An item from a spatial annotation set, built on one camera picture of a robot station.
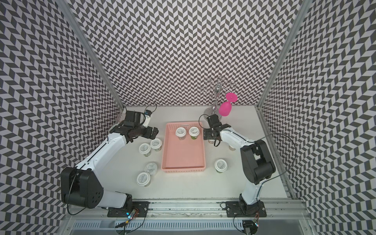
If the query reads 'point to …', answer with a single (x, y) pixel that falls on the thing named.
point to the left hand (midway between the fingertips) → (150, 130)
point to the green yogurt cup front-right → (221, 165)
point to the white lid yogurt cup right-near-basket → (211, 141)
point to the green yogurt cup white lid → (194, 131)
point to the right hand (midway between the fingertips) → (213, 136)
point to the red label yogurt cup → (230, 147)
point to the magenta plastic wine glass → (225, 107)
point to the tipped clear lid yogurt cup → (151, 168)
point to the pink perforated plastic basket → (182, 155)
